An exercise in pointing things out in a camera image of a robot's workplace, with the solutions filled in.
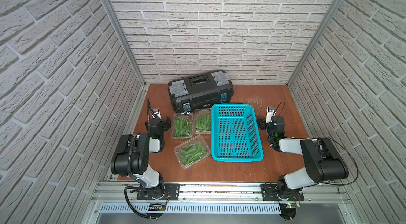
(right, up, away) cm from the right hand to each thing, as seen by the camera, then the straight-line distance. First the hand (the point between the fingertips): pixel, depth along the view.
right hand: (268, 116), depth 94 cm
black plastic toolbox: (-42, +15, 0) cm, 44 cm away
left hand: (-66, +1, 0) cm, 66 cm away
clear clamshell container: (-48, -1, 0) cm, 48 cm away
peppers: (-53, -6, -3) cm, 53 cm away
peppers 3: (-46, -19, -10) cm, 51 cm away
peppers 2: (-40, -4, -1) cm, 40 cm away
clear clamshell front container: (-52, -15, -13) cm, 56 cm away
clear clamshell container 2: (-42, +3, +2) cm, 43 cm away
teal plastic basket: (-21, -11, -2) cm, 24 cm away
